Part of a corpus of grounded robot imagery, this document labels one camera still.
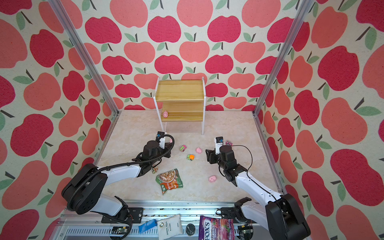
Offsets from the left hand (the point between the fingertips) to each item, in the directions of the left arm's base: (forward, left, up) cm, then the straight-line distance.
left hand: (174, 144), depth 88 cm
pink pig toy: (+19, +7, +7) cm, 21 cm away
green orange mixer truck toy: (-3, -9, -9) cm, 13 cm away
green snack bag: (-17, +3, -10) cm, 20 cm away
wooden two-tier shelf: (+16, -4, +21) cm, 27 cm away
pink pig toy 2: (-17, -22, -10) cm, 30 cm away
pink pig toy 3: (+2, -15, -10) cm, 18 cm away
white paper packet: (-40, +1, -11) cm, 41 cm away
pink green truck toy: (+3, -5, -9) cm, 11 cm away
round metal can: (-41, -9, -2) cm, 43 cm away
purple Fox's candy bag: (-41, -21, -8) cm, 47 cm away
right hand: (-3, -23, 0) cm, 23 cm away
